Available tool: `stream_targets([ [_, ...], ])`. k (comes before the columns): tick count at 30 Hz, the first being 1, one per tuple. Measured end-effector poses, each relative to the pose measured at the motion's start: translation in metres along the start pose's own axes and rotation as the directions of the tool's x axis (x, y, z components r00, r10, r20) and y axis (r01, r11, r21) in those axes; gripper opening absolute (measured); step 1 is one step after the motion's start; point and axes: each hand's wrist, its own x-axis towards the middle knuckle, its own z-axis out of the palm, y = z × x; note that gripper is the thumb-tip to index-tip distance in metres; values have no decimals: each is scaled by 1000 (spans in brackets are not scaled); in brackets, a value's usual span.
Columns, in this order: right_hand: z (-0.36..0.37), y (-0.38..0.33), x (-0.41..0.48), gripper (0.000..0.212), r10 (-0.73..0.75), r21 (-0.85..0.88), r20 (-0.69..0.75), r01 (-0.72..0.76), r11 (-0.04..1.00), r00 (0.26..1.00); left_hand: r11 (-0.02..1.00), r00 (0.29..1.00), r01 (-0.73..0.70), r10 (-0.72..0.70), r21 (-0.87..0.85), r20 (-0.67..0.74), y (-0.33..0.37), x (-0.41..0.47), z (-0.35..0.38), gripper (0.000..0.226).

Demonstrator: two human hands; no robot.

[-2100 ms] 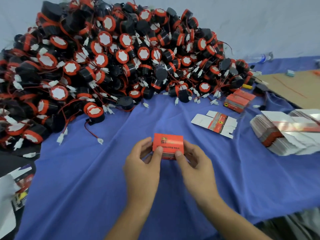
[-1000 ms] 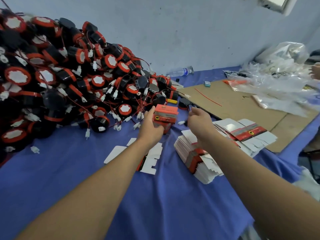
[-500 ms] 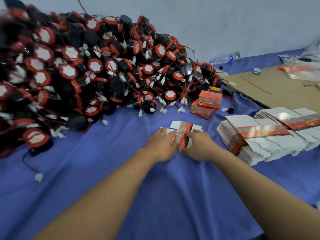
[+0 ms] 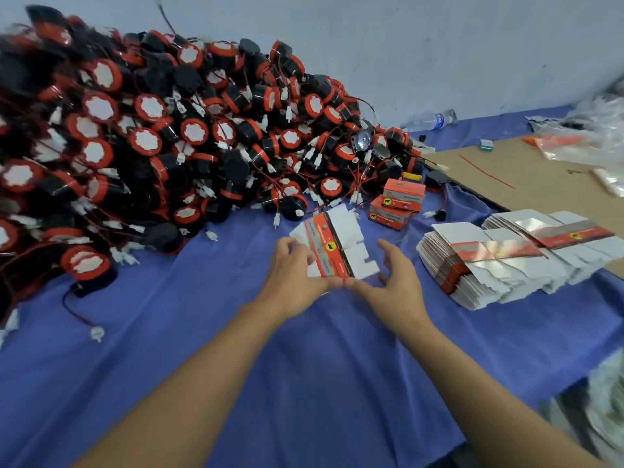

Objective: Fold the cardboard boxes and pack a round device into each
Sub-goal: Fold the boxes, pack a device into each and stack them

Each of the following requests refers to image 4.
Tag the brown cardboard sheet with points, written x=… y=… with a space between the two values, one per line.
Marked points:
x=526 y=180

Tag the person's right forearm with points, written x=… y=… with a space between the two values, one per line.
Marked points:
x=497 y=404

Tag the person's left hand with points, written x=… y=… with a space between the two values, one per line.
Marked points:
x=292 y=282

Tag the blue table cloth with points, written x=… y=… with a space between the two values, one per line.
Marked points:
x=322 y=404

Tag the stack of box blanks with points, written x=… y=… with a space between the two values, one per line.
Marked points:
x=517 y=253

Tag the person's left forearm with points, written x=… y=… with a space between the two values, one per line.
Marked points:
x=185 y=395

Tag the small teal box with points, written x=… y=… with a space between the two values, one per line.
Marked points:
x=486 y=145

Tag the small yellow part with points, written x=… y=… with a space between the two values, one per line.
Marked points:
x=411 y=176

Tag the pile of black red buzzers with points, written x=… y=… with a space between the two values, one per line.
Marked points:
x=146 y=141

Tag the pile of clear plastic bags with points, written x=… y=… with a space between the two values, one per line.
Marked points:
x=595 y=136

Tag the clear plastic water bottle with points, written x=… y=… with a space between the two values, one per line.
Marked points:
x=434 y=122

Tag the person's right hand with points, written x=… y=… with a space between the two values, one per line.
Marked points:
x=400 y=292

